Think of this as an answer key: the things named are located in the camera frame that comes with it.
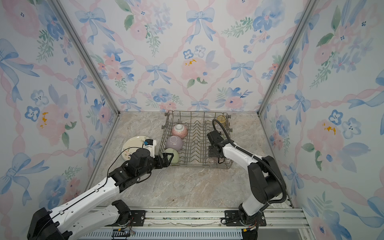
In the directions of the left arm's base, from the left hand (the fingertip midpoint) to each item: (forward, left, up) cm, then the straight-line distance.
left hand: (168, 154), depth 77 cm
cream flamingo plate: (+18, +26, -15) cm, 36 cm away
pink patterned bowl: (+26, -4, -13) cm, 29 cm away
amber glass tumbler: (+36, -33, -12) cm, 51 cm away
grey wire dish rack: (+16, -19, -17) cm, 30 cm away
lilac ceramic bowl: (+15, -1, -11) cm, 19 cm away
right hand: (+9, -27, -12) cm, 31 cm away
